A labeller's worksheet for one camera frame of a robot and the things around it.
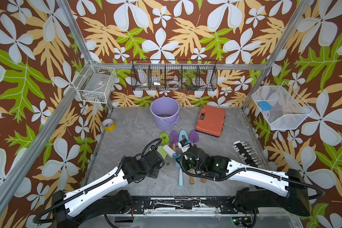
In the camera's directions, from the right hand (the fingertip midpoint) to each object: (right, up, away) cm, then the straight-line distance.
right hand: (174, 160), depth 74 cm
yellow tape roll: (-51, +18, +36) cm, 65 cm away
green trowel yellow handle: (-6, +9, +27) cm, 30 cm away
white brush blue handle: (-2, +4, +4) cm, 6 cm away
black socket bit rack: (+49, -1, +19) cm, 53 cm away
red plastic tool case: (+28, +21, +30) cm, 46 cm away
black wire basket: (+1, +53, +24) cm, 59 cm away
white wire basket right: (+64, +28, +8) cm, 70 cm away
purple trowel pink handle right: (+15, +10, +29) cm, 34 cm away
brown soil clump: (-4, -7, +17) cm, 19 cm away
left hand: (-10, -4, +1) cm, 10 cm away
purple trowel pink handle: (0, +8, +27) cm, 29 cm away
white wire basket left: (-49, +44, +12) cm, 67 cm away
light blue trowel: (+7, +11, +28) cm, 31 cm away
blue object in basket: (+56, +30, +12) cm, 65 cm away
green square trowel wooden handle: (-7, +3, +7) cm, 10 cm away
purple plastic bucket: (-6, +29, +35) cm, 45 cm away
